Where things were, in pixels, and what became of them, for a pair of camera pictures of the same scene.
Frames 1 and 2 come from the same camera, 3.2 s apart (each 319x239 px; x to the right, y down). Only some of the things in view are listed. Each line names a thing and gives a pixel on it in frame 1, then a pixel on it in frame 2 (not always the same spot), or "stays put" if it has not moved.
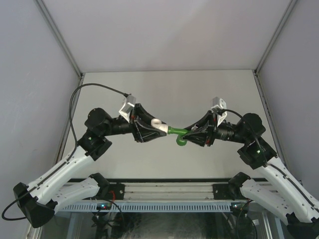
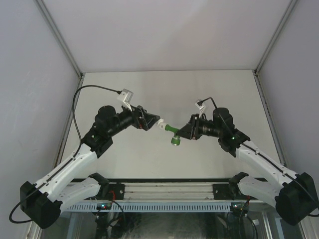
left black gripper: (141, 125) -> (146, 120)
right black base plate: (223, 191) stays put
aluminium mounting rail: (165, 191) stays put
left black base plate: (116, 191) stays put
